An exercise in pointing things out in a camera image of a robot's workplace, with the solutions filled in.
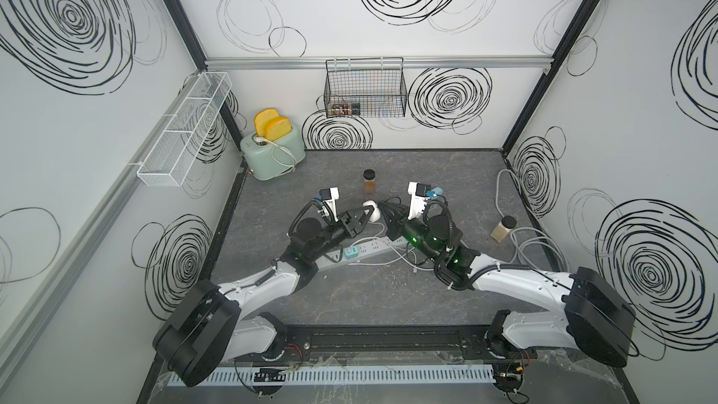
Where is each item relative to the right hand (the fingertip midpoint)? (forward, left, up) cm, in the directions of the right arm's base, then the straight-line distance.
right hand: (382, 203), depth 72 cm
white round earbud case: (-2, +2, -3) cm, 4 cm away
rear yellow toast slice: (+39, +44, -5) cm, 59 cm away
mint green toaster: (+28, +40, -13) cm, 51 cm away
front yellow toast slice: (+35, +38, -5) cm, 52 cm away
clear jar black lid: (+4, -39, -19) cm, 44 cm away
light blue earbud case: (+23, -22, -24) cm, 40 cm away
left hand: (-1, +3, -3) cm, 4 cm away
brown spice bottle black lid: (+22, +4, -19) cm, 30 cm away
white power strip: (-3, +6, -24) cm, 24 cm away
